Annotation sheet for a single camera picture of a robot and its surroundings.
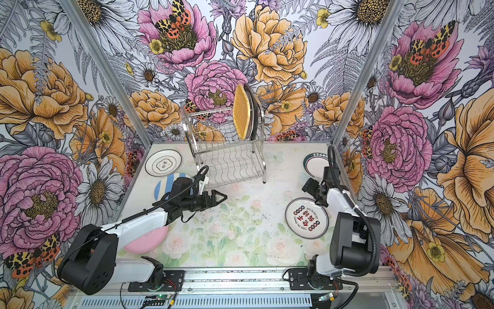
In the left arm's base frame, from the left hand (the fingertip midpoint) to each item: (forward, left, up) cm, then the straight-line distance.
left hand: (220, 204), depth 85 cm
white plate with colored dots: (-3, -38, -9) cm, 39 cm away
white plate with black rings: (+32, +37, -9) cm, 49 cm away
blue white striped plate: (+17, +32, -10) cm, 37 cm away
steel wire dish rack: (+12, -1, +22) cm, 25 cm away
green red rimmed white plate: (+30, -50, -9) cm, 59 cm away
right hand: (+6, -41, -3) cm, 42 cm away
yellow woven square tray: (+32, -10, +26) cm, 42 cm away
